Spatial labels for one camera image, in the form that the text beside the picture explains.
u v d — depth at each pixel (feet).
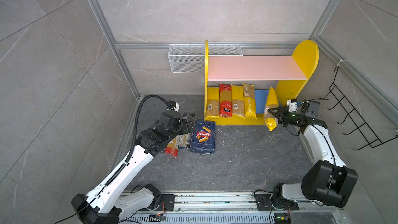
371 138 1.97
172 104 2.00
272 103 2.73
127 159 1.40
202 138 2.96
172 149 2.87
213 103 3.04
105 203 1.23
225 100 3.06
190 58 3.31
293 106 2.47
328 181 1.36
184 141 3.02
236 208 2.40
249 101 3.04
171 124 1.69
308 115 2.05
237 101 3.13
